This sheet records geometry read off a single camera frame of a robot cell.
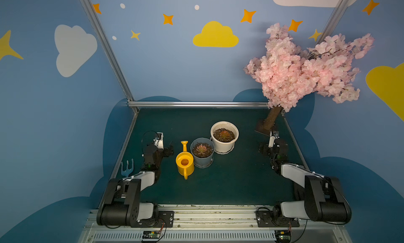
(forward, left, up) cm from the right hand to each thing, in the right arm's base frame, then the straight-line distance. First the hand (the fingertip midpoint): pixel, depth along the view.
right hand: (271, 141), depth 93 cm
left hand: (-5, +64, +4) cm, 64 cm away
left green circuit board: (-49, +62, -9) cm, 80 cm away
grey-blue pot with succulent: (-10, +41, +1) cm, 42 cm away
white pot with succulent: (+1, +29, +2) cm, 29 cm away
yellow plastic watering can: (-17, +50, +2) cm, 53 cm away
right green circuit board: (-46, +1, -10) cm, 47 cm away
